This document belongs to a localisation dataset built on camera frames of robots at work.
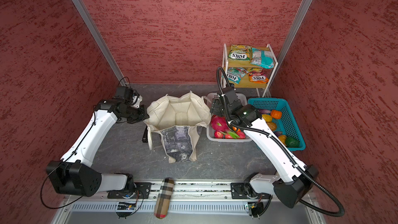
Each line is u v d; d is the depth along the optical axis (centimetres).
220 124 83
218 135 89
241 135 87
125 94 61
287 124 92
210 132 87
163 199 69
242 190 74
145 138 90
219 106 64
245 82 100
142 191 69
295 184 37
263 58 85
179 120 100
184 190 76
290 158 40
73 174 39
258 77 101
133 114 66
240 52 90
